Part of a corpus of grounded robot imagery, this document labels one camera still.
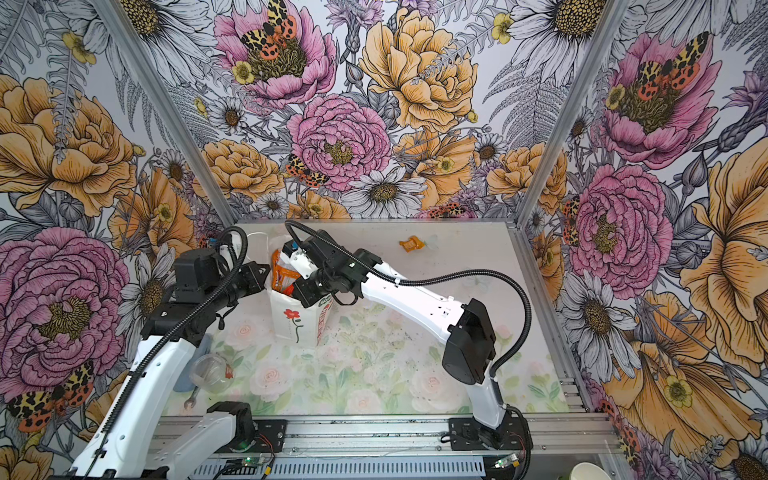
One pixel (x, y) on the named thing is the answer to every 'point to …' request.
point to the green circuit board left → (252, 461)
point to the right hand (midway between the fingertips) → (299, 302)
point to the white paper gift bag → (291, 320)
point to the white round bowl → (588, 471)
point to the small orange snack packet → (412, 243)
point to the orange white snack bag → (283, 275)
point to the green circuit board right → (506, 461)
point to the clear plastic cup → (212, 373)
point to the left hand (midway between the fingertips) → (270, 277)
